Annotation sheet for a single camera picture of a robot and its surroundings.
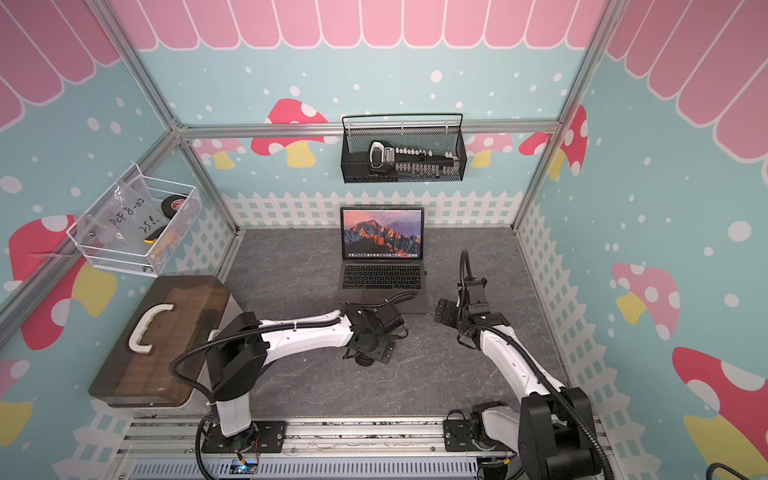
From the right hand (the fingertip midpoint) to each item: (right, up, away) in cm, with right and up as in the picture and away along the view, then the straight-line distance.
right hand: (448, 311), depth 88 cm
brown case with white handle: (-72, +2, -12) cm, 73 cm away
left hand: (-23, -11, -3) cm, 25 cm away
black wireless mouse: (-25, -14, -3) cm, 29 cm away
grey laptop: (-20, +16, +20) cm, 33 cm away
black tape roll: (-76, +30, -9) cm, 82 cm away
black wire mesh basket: (-29, +54, +8) cm, 62 cm away
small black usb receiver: (-5, +11, +17) cm, 21 cm away
